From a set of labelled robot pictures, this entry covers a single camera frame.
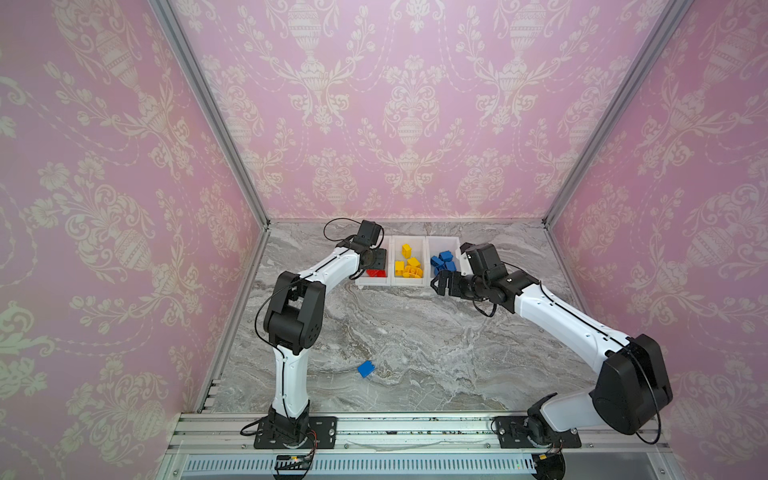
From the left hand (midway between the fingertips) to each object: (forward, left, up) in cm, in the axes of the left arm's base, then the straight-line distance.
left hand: (376, 258), depth 100 cm
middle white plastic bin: (+9, -14, -2) cm, 17 cm away
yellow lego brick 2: (0, -8, -5) cm, 9 cm away
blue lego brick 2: (-33, +2, -8) cm, 34 cm away
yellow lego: (+7, -10, -3) cm, 13 cm away
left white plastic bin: (-4, +3, -6) cm, 9 cm away
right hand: (-15, -20, +8) cm, 26 cm away
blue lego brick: (+3, -21, -5) cm, 22 cm away
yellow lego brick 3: (-2, -13, -4) cm, 13 cm away
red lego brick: (-2, 0, -5) cm, 6 cm away
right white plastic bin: (+12, -21, -6) cm, 25 cm away
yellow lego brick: (+3, -13, -4) cm, 14 cm away
